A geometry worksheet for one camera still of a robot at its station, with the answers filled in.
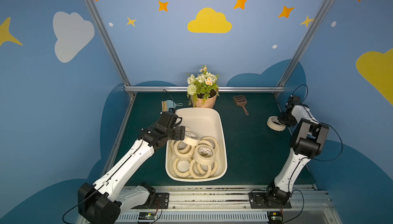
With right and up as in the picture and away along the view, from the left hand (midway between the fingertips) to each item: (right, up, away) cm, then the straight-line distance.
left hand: (176, 127), depth 79 cm
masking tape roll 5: (+2, -24, +7) cm, 25 cm away
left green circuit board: (-13, -42, -7) cm, 44 cm away
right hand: (+70, +1, +20) cm, 73 cm away
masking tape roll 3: (+15, -16, +4) cm, 22 cm away
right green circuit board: (+49, -43, -6) cm, 66 cm away
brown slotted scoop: (+44, +16, +36) cm, 60 cm away
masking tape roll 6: (+12, -24, +3) cm, 27 cm away
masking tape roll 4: (+21, -11, +13) cm, 27 cm away
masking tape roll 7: (+20, -23, +3) cm, 31 cm away
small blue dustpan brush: (-11, +14, +37) cm, 41 cm away
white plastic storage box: (+12, 0, +22) cm, 26 cm away
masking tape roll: (+62, 0, +20) cm, 65 cm away
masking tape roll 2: (+3, -13, +5) cm, 15 cm away
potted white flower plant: (+14, +21, +10) cm, 27 cm away
